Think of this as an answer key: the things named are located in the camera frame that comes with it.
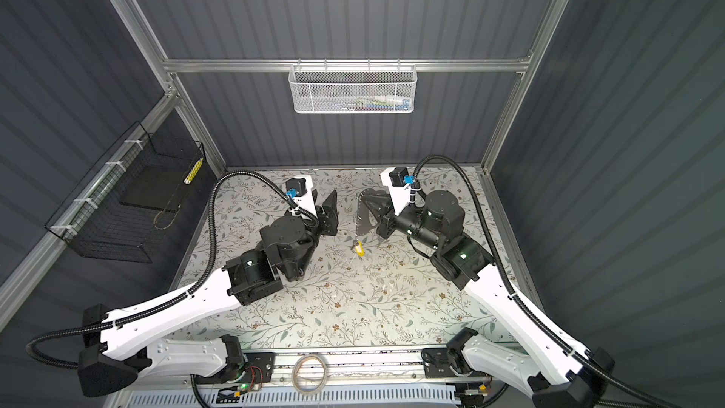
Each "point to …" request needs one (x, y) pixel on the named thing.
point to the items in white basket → (375, 103)
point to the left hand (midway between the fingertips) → (328, 198)
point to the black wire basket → (125, 209)
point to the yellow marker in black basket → (193, 171)
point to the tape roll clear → (295, 378)
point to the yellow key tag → (360, 249)
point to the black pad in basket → (158, 187)
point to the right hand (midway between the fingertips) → (369, 198)
